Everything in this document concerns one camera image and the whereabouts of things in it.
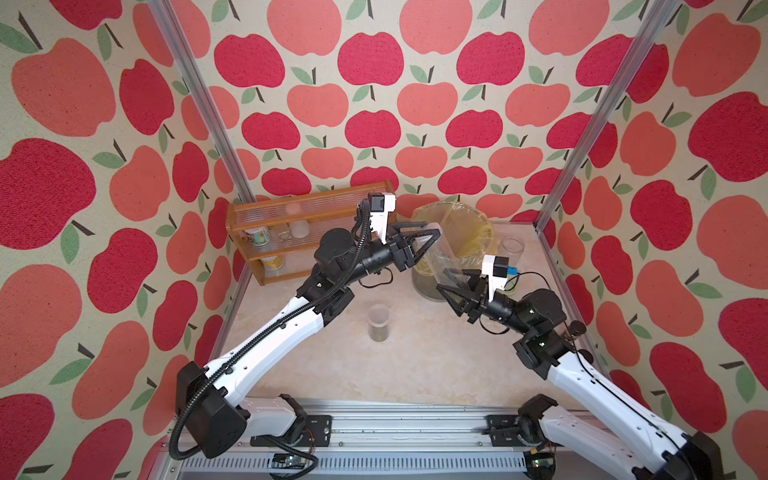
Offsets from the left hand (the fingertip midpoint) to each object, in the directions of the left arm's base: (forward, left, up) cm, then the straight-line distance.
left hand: (437, 240), depth 56 cm
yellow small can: (+25, +48, -39) cm, 67 cm away
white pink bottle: (+28, +37, -25) cm, 53 cm away
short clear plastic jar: (0, +11, -34) cm, 36 cm away
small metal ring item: (+26, +42, -27) cm, 56 cm away
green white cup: (+25, +49, -26) cm, 61 cm away
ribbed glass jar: (+27, -34, -33) cm, 54 cm away
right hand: (-3, -3, -11) cm, 12 cm away
